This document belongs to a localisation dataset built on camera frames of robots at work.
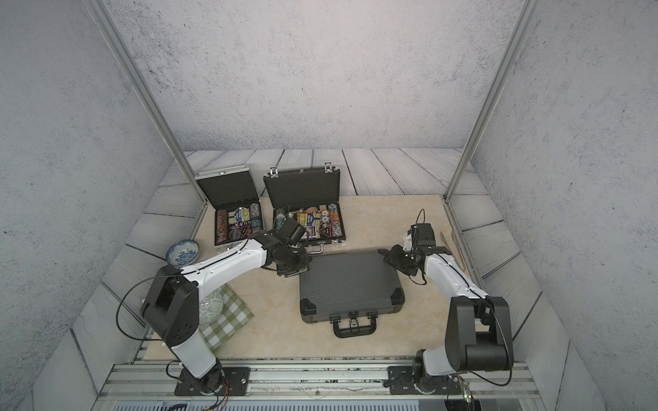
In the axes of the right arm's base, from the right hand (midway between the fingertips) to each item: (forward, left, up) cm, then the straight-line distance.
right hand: (388, 261), depth 89 cm
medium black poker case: (+32, +29, +1) cm, 43 cm away
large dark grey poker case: (-10, +13, -1) cm, 16 cm away
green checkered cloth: (-17, +51, -6) cm, 54 cm away
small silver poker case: (+28, +61, -4) cm, 68 cm away
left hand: (-5, +25, 0) cm, 26 cm away
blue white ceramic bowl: (+7, +78, -5) cm, 79 cm away
